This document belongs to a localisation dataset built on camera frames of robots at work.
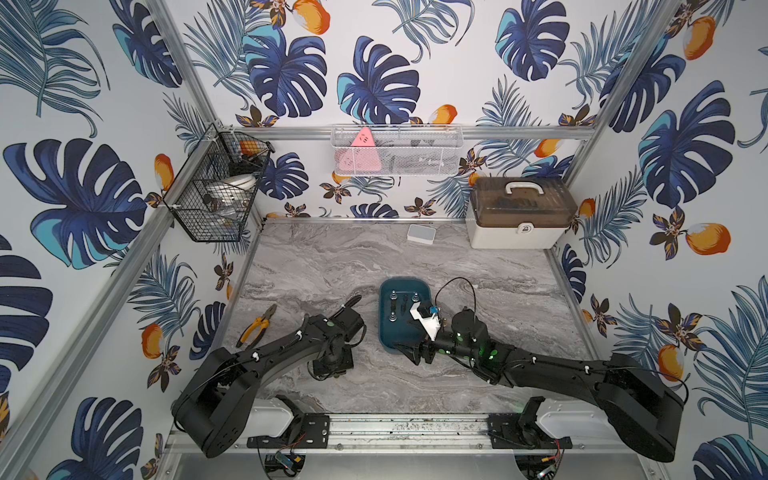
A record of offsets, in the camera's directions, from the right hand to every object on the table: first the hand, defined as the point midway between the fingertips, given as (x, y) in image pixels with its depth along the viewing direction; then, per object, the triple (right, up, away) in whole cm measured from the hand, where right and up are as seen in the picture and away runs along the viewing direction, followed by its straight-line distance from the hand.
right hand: (401, 330), depth 78 cm
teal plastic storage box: (0, +6, +20) cm, 21 cm away
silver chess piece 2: (+6, +5, +20) cm, 22 cm away
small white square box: (+10, +27, +40) cm, 50 cm away
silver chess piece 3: (-2, 0, +15) cm, 15 cm away
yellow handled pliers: (-42, -1, +15) cm, 45 cm away
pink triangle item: (-11, +50, +13) cm, 52 cm away
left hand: (-16, -12, +5) cm, 21 cm away
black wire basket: (-54, +36, +7) cm, 65 cm away
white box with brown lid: (+43, +34, +27) cm, 61 cm away
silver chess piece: (-2, +6, +20) cm, 21 cm away
